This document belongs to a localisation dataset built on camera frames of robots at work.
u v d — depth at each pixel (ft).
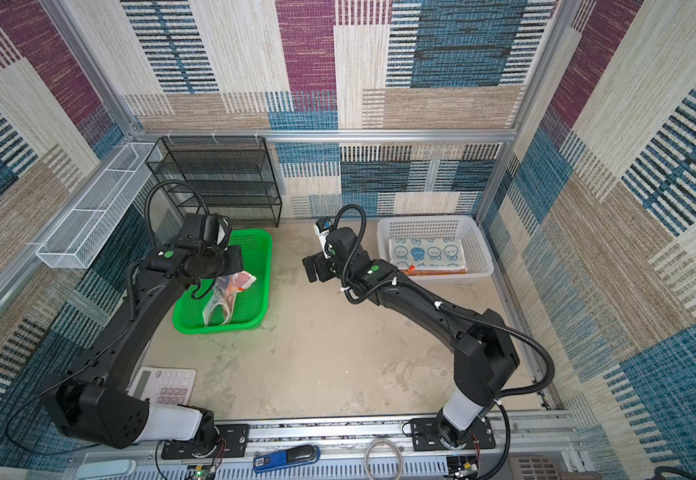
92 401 1.26
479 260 3.26
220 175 3.55
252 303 3.07
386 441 2.39
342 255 1.95
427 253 3.46
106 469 2.22
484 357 1.43
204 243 1.95
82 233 2.38
